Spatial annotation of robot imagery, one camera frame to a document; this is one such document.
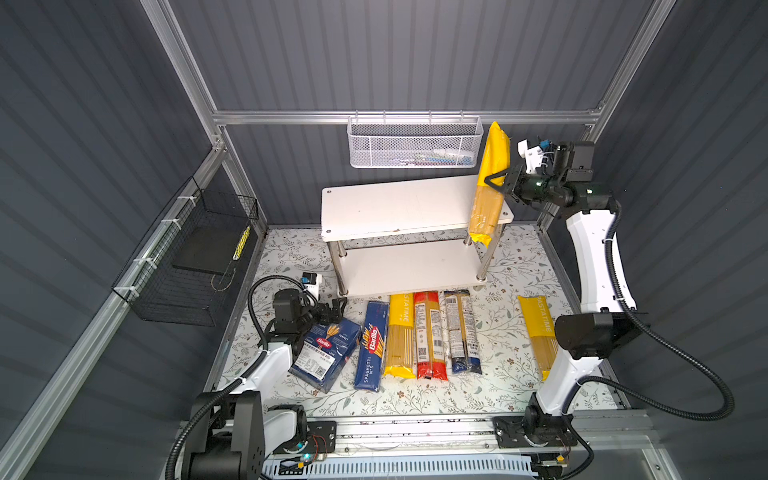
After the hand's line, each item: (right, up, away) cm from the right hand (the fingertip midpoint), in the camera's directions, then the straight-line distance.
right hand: (490, 182), depth 72 cm
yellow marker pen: (-65, -15, +7) cm, 67 cm away
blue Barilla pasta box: (-43, -44, +8) cm, 62 cm away
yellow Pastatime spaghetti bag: (-22, -42, +15) cm, 50 cm away
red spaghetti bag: (-13, -42, +16) cm, 47 cm away
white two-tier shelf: (-19, -11, +44) cm, 49 cm away
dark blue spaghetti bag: (-3, -45, +14) cm, 47 cm away
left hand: (-42, -31, +15) cm, 54 cm away
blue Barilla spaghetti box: (-29, -44, +12) cm, 54 cm away
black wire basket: (-76, -22, -1) cm, 79 cm away
